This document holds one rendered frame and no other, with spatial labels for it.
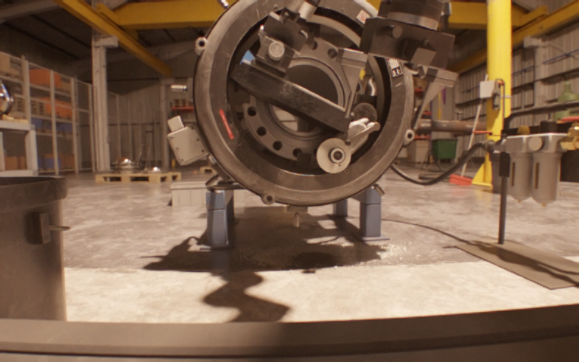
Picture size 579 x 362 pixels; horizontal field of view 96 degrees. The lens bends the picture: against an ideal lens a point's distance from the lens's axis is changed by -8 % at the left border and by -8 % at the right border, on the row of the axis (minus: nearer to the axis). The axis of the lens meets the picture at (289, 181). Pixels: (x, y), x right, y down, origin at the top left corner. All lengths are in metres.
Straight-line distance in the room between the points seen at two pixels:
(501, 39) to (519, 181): 3.52
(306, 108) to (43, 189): 0.72
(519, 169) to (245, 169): 0.98
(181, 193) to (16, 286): 2.18
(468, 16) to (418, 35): 14.43
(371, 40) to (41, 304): 0.51
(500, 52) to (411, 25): 4.16
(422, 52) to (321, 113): 0.51
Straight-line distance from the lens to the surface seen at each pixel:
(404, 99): 1.04
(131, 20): 14.17
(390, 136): 1.00
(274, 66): 0.86
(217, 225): 1.28
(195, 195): 2.49
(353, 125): 0.96
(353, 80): 0.47
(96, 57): 13.80
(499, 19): 4.76
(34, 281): 0.37
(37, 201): 0.35
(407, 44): 0.47
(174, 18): 13.49
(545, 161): 1.23
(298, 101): 0.90
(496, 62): 4.59
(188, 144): 0.95
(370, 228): 1.38
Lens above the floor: 0.39
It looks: 5 degrees down
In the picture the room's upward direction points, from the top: 1 degrees counter-clockwise
